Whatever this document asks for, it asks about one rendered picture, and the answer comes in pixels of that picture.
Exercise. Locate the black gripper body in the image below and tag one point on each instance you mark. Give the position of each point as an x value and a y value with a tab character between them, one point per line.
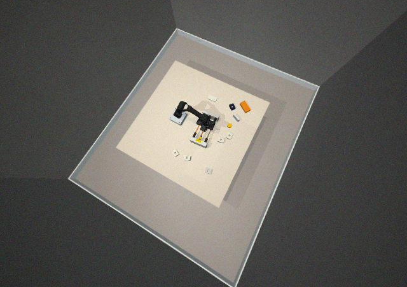
200	123

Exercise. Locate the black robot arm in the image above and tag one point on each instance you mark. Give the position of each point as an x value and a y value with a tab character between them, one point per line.
204	118

